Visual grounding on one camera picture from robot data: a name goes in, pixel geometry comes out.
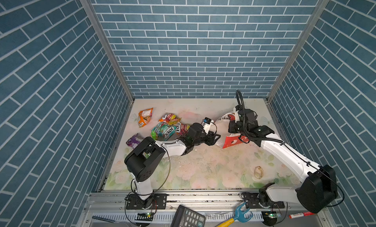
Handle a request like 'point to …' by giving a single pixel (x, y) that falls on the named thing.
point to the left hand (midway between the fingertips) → (217, 135)
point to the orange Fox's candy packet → (170, 118)
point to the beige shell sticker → (258, 172)
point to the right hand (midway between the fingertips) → (228, 121)
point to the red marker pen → (298, 215)
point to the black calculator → (185, 217)
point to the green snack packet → (162, 131)
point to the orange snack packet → (144, 117)
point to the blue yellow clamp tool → (240, 215)
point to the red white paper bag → (226, 139)
